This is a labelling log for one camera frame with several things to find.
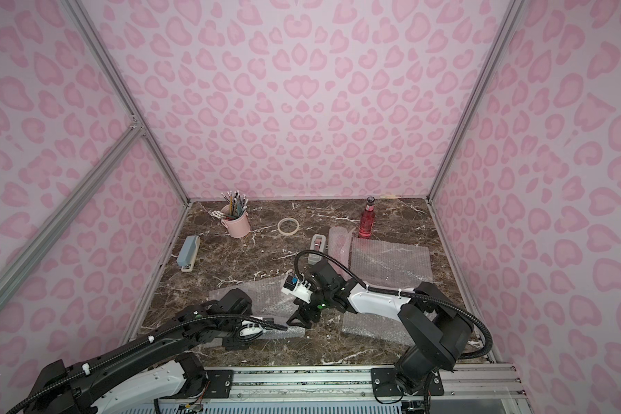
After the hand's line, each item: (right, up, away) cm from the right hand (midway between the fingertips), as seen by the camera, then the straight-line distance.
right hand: (296, 311), depth 81 cm
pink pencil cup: (-25, +26, +21) cm, 42 cm away
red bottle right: (+26, +29, +20) cm, 44 cm away
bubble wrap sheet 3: (+34, +12, +16) cm, 39 cm away
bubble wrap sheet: (-10, +1, +7) cm, 12 cm away
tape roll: (-8, +29, +32) cm, 44 cm away
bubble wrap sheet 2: (+15, +19, +15) cm, 28 cm away
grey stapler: (-42, +16, +16) cm, 48 cm away
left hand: (-15, -3, 0) cm, 15 cm away
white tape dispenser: (+7, +19, +18) cm, 27 cm away
